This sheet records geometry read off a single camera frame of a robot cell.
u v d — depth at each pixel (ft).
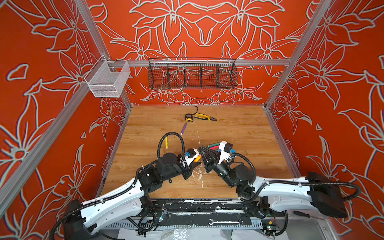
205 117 3.62
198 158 2.13
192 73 3.20
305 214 2.29
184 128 3.50
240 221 2.29
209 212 2.39
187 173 1.98
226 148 1.83
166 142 3.17
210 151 2.04
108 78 3.07
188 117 3.60
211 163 1.87
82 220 1.33
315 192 1.42
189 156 1.90
